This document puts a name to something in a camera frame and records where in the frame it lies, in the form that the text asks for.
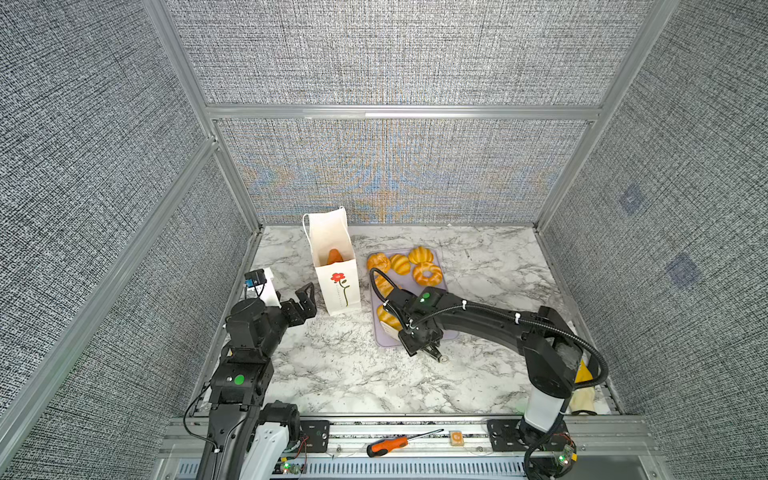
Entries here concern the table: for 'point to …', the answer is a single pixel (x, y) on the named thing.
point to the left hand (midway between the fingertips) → (302, 285)
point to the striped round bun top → (420, 254)
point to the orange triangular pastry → (334, 256)
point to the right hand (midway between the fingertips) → (414, 337)
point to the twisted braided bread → (383, 286)
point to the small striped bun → (400, 264)
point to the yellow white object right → (583, 400)
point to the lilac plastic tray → (412, 270)
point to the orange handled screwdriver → (379, 448)
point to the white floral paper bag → (332, 247)
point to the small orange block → (456, 438)
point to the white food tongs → (444, 361)
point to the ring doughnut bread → (419, 274)
